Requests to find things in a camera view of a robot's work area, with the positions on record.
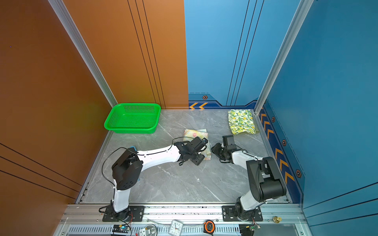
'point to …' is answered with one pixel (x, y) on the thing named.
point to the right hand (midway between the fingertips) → (213, 149)
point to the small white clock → (175, 228)
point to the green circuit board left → (120, 228)
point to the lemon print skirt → (240, 120)
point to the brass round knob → (276, 219)
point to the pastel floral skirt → (189, 134)
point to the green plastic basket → (134, 118)
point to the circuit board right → (255, 227)
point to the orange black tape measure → (209, 227)
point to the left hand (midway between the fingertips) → (200, 153)
